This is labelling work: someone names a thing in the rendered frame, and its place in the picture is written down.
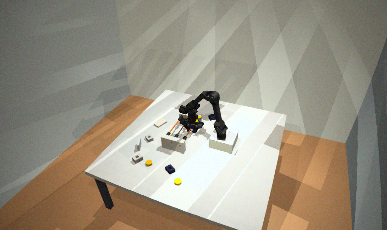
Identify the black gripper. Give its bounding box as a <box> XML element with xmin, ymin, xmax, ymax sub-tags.
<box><xmin>180</xmin><ymin>116</ymin><xmax>204</xmax><ymax>132</ymax></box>

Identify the tan flat block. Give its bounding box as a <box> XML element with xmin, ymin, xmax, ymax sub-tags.
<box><xmin>154</xmin><ymin>119</ymin><xmax>167</xmax><ymax>128</ymax></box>

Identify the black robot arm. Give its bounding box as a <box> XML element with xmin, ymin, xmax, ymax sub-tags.
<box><xmin>179</xmin><ymin>91</ymin><xmax>228</xmax><ymax>141</ymax></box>

